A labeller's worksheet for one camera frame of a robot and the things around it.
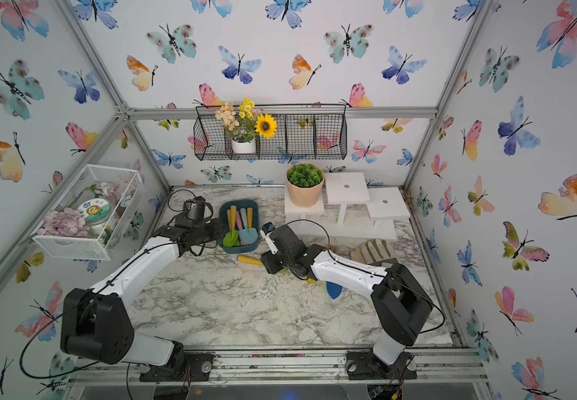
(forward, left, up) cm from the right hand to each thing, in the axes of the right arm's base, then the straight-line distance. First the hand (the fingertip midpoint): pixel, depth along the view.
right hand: (269, 253), depth 84 cm
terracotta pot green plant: (+19, -11, +14) cm, 27 cm away
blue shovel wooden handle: (-6, -22, -14) cm, 27 cm away
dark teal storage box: (+9, +9, -12) cm, 17 cm away
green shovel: (+3, +10, -12) cm, 16 cm away
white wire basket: (+11, +47, +18) cm, 51 cm away
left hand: (+9, +16, +3) cm, 19 cm away
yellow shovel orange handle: (+23, +13, -11) cm, 29 cm away
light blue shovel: (+14, +12, -11) cm, 21 cm away
